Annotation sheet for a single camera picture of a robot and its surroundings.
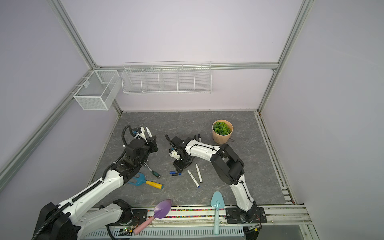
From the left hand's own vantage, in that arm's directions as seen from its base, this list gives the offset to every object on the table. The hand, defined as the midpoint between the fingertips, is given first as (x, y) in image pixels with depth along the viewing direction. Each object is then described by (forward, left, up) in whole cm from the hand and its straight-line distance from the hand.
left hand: (155, 138), depth 80 cm
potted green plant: (+9, -39, -9) cm, 41 cm away
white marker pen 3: (+1, +3, +4) cm, 5 cm away
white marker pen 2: (+14, -22, -20) cm, 33 cm away
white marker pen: (+12, -25, -21) cm, 35 cm away
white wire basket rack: (+46, -21, +7) cm, 51 cm away
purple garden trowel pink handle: (-31, -2, -21) cm, 38 cm away
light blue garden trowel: (-30, -31, -17) cm, 46 cm away
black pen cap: (-13, -8, -20) cm, 25 cm away
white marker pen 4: (-14, -23, -19) cm, 33 cm away
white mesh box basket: (+36, +41, +6) cm, 55 cm away
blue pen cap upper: (-12, -6, -20) cm, 24 cm away
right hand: (-10, -12, -20) cm, 26 cm away
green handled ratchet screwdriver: (-11, +4, -18) cm, 22 cm away
